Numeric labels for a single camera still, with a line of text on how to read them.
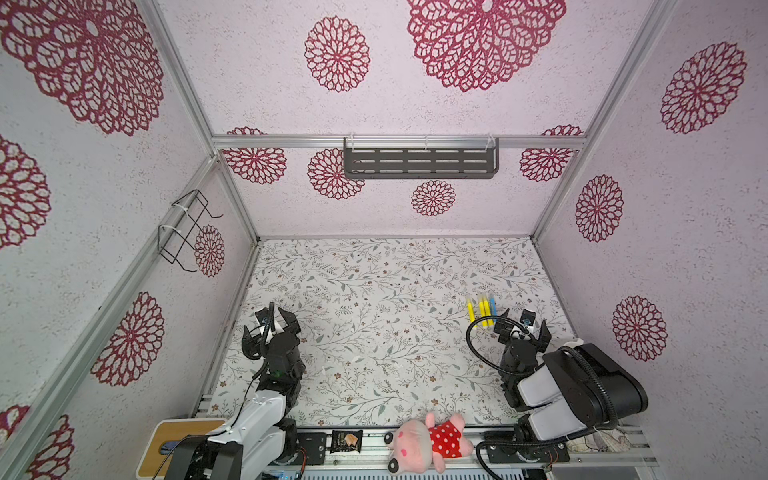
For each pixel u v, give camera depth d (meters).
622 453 0.72
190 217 0.80
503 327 0.80
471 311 0.99
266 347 0.61
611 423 0.44
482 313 0.98
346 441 0.74
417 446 0.68
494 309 1.00
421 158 0.92
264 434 0.55
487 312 0.98
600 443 0.72
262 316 0.68
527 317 0.73
